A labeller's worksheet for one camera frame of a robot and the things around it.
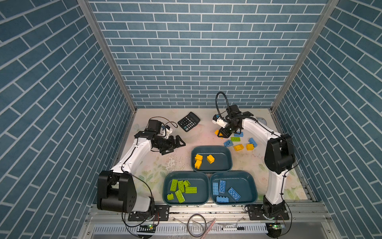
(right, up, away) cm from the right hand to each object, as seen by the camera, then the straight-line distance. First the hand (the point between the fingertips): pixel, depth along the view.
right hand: (219, 131), depth 95 cm
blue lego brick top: (-2, -34, -19) cm, 39 cm away
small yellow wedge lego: (+20, -10, +1) cm, 22 cm away
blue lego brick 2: (+5, -32, -16) cm, 37 cm away
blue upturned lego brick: (-4, -30, -14) cm, 34 cm away
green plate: (+12, -6, +7) cm, 15 cm away
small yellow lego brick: (-6, -17, -5) cm, 18 cm away
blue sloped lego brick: (+6, -8, +3) cm, 11 cm away
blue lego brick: (0, -30, -12) cm, 32 cm away
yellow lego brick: (-3, 0, -4) cm, 5 cm away
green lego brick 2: (-18, -31, -14) cm, 39 cm away
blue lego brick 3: (+16, -3, +11) cm, 20 cm away
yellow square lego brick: (-14, -19, -8) cm, 25 cm away
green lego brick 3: (-23, -29, -14) cm, 40 cm away
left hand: (-24, -7, -13) cm, 29 cm away
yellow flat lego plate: (+12, -10, +1) cm, 16 cm away
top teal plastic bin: (+2, -15, -1) cm, 15 cm away
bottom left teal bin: (-12, -27, -11) cm, 32 cm away
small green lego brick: (-20, -27, -14) cm, 37 cm away
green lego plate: (-27, -28, -13) cm, 42 cm away
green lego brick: (-24, -33, -17) cm, 44 cm away
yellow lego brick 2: (-14, -16, -4) cm, 22 cm away
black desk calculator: (-21, +7, +15) cm, 26 cm away
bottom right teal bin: (+12, -28, -11) cm, 32 cm away
